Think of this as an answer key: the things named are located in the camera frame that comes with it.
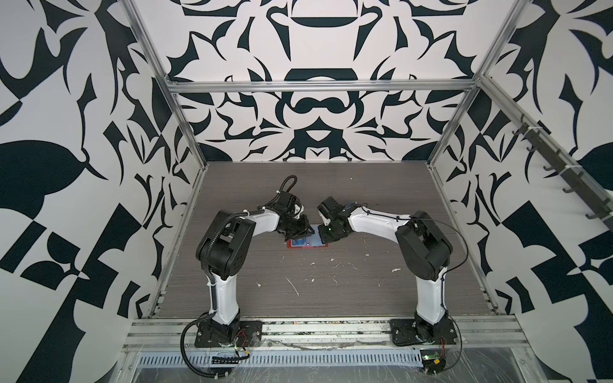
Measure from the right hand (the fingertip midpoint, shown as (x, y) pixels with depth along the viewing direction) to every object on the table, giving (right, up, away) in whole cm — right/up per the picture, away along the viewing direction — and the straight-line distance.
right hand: (322, 233), depth 95 cm
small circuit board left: (-31, -34, -23) cm, 51 cm away
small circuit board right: (+31, -33, -25) cm, 51 cm away
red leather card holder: (-4, -3, -2) cm, 6 cm away
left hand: (-4, +2, 0) cm, 4 cm away
